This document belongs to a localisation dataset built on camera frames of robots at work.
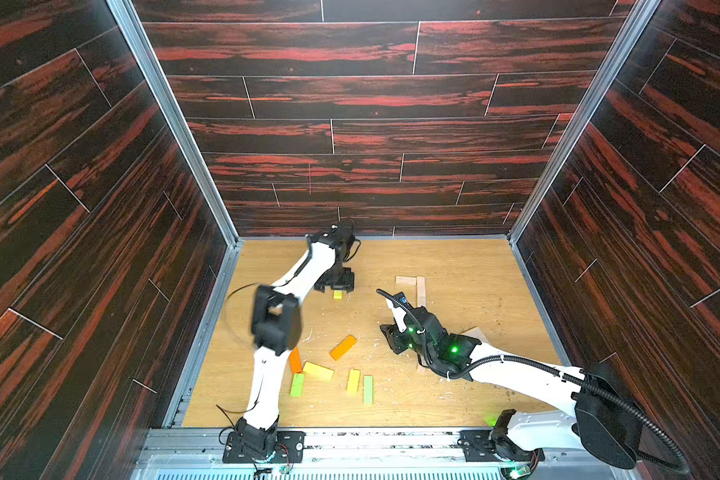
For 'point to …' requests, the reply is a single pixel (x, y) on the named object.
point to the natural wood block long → (420, 291)
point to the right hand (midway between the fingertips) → (392, 319)
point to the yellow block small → (353, 381)
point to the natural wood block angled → (476, 333)
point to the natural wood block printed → (408, 280)
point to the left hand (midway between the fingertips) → (342, 290)
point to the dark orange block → (295, 361)
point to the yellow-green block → (338, 295)
